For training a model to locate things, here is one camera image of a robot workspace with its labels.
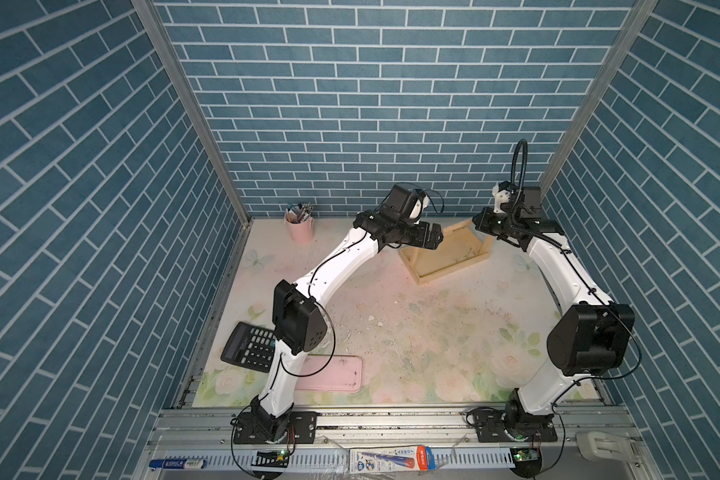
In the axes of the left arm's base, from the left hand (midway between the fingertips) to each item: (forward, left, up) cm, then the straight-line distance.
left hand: (438, 237), depth 82 cm
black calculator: (-22, +53, -24) cm, 62 cm away
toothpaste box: (-48, +13, -25) cm, 55 cm away
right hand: (+8, -13, 0) cm, 15 cm away
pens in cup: (+20, +43, -11) cm, 49 cm away
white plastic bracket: (-46, -38, -22) cm, 63 cm away
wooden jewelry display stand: (+12, -13, -17) cm, 24 cm away
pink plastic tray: (-29, +25, -24) cm, 45 cm away
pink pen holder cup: (+21, +45, -22) cm, 54 cm away
